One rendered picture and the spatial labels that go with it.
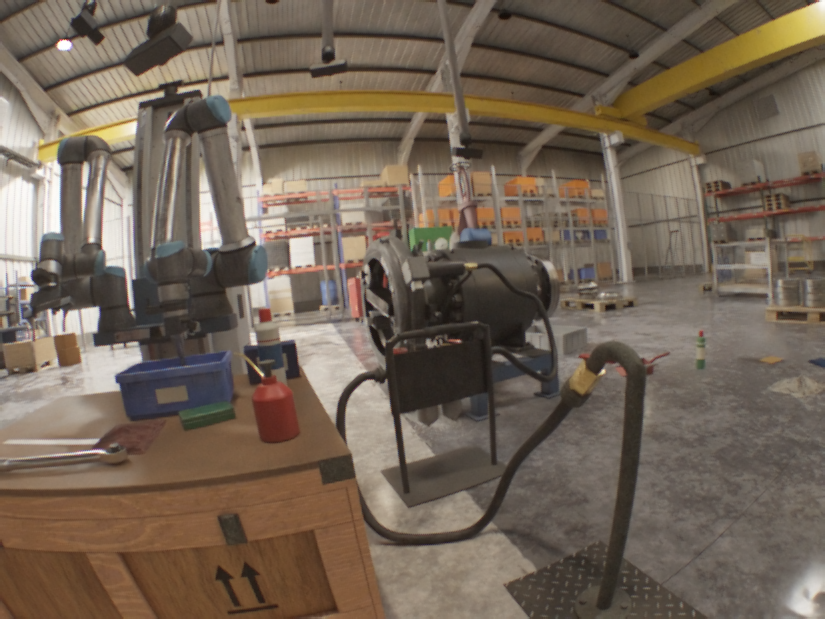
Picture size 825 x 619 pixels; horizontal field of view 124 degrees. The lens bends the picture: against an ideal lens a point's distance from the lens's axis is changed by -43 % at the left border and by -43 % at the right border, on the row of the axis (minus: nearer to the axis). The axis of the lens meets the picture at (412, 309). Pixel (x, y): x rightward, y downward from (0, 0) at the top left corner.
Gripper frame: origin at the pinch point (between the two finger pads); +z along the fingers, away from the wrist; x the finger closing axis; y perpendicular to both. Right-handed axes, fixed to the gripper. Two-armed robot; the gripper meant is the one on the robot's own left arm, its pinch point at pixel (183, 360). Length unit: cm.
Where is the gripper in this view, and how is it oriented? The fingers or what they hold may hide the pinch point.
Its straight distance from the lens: 115.8
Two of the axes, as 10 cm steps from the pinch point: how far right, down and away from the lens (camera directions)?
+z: 1.0, 9.9, 0.8
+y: 9.2, -1.2, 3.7
